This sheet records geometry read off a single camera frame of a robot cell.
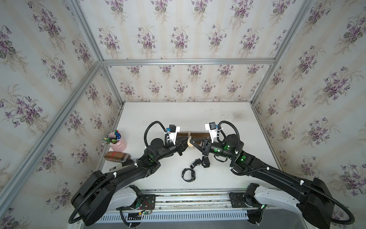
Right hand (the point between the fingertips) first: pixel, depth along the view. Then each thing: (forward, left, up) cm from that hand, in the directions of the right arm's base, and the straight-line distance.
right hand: (193, 142), depth 66 cm
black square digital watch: (0, -9, -25) cm, 26 cm away
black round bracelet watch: (-8, -1, -23) cm, 25 cm away
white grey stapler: (-3, +46, -24) cm, 52 cm away
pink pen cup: (+8, +45, -16) cm, 49 cm away
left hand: (+4, 0, -4) cm, 6 cm away
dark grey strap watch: (+1, -3, -26) cm, 26 cm away
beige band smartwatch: (0, +2, -1) cm, 2 cm away
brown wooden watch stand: (+16, -1, -19) cm, 25 cm away
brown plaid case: (+2, +47, -24) cm, 53 cm away
